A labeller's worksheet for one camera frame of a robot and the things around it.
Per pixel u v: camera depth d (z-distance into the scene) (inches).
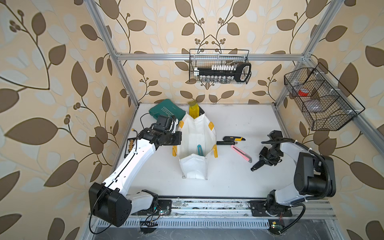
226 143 38.9
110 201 15.3
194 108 45.7
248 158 35.9
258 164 35.0
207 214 29.0
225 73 33.3
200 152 37.1
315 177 17.6
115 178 16.3
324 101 29.5
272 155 30.2
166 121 23.8
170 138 26.0
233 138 39.0
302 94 32.3
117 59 36.9
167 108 44.0
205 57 35.9
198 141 39.0
